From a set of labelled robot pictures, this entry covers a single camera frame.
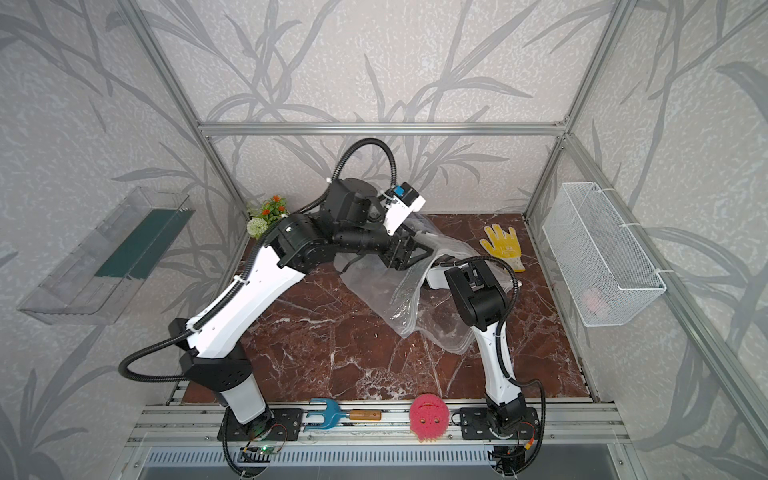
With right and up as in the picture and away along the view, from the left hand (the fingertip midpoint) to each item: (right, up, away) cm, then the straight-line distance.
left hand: (422, 244), depth 60 cm
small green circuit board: (-37, -49, +11) cm, 63 cm away
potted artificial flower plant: (-50, +11, +42) cm, 66 cm away
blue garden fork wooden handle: (-22, -43, +14) cm, 50 cm away
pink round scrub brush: (+2, -43, +12) cm, 44 cm away
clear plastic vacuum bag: (-2, -14, +3) cm, 14 cm away
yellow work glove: (+35, -2, +52) cm, 63 cm away
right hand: (-8, -1, +46) cm, 47 cm away
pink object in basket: (+44, -15, +14) cm, 48 cm away
